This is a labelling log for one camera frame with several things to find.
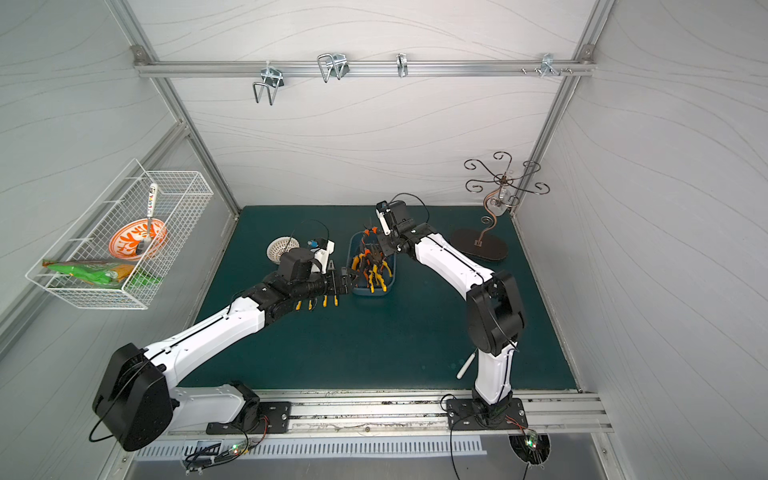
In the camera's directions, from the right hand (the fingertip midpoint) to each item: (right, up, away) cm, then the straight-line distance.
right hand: (389, 234), depth 91 cm
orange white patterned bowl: (-60, -2, -25) cm, 65 cm away
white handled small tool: (+20, -37, -11) cm, 44 cm away
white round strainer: (-40, -4, +13) cm, 43 cm away
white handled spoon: (-55, -2, -25) cm, 60 cm away
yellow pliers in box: (-5, -13, +4) cm, 14 cm away
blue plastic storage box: (-9, -17, +3) cm, 19 cm away
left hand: (-10, -12, -11) cm, 19 cm away
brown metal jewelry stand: (+36, -4, +16) cm, 40 cm away
